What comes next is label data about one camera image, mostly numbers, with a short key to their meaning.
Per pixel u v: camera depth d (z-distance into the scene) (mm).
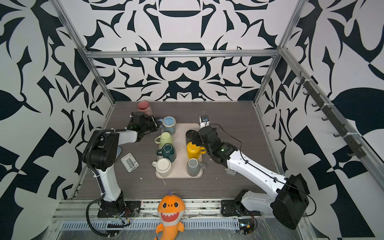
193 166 779
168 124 937
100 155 530
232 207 743
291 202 395
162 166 813
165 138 892
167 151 827
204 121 672
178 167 877
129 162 885
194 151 852
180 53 934
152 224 712
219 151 561
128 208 730
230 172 842
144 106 1030
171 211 662
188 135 912
